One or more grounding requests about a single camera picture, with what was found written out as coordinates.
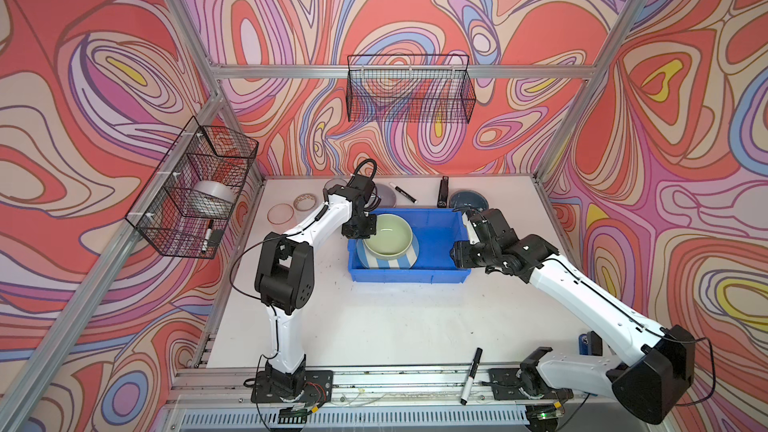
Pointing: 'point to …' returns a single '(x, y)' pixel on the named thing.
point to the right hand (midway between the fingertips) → (462, 259)
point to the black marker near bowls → (403, 192)
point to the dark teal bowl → (468, 198)
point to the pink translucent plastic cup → (280, 213)
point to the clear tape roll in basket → (211, 199)
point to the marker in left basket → (208, 235)
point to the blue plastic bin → (438, 230)
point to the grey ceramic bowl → (386, 194)
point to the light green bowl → (392, 239)
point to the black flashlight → (443, 194)
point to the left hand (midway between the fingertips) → (372, 232)
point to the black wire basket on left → (200, 153)
